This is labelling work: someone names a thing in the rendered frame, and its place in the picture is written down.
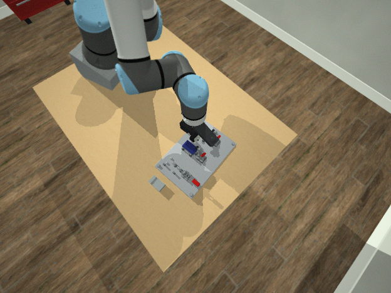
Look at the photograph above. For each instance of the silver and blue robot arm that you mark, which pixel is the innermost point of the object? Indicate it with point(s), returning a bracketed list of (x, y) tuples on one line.
[(115, 36)]

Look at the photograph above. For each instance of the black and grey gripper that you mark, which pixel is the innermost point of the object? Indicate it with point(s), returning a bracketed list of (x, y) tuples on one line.
[(194, 137)]

